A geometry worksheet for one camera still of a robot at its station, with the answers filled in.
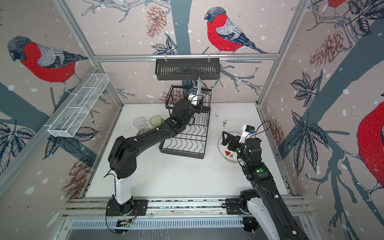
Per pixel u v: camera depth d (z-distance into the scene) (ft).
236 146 2.19
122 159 1.63
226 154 2.96
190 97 2.30
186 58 2.99
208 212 2.39
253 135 2.12
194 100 2.29
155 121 3.54
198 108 2.40
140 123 3.42
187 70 3.49
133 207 2.38
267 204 1.58
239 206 2.39
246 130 2.19
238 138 2.20
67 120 2.35
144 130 3.12
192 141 3.17
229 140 2.22
